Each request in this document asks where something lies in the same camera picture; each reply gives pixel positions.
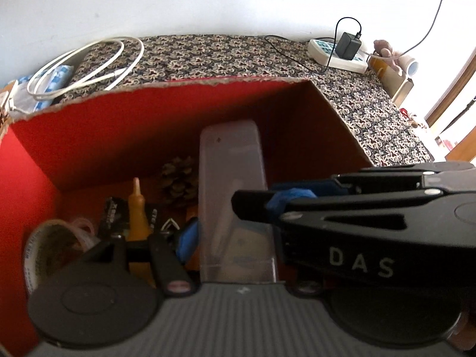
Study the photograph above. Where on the clear tape roll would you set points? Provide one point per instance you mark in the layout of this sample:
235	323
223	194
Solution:
54	244

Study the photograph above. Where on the black small box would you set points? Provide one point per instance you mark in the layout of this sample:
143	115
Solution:
115	218

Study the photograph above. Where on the white power strip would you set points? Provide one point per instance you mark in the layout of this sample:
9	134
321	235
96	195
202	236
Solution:
321	52

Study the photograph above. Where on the patterned floral tablecloth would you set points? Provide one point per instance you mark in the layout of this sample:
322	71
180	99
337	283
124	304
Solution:
385	135

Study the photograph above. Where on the white rolled tube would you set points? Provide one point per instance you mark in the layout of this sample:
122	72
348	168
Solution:
409	65

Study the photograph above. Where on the brown cardboard box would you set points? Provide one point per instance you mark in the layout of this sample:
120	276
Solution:
397	86

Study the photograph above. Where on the pink plush toy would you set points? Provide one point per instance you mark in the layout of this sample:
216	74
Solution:
384	50

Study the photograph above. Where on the black power adapter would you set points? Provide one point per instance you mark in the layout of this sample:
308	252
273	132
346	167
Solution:
348	46

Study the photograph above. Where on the red cardboard box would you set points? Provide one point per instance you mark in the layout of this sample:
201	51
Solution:
65	161

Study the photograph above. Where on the orange glue bottle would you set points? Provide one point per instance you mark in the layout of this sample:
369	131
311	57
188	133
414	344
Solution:
139	230

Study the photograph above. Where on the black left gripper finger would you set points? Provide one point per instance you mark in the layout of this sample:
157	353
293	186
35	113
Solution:
188	240

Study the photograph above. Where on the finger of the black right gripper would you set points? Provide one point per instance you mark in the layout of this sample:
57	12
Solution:
268	206
323	185

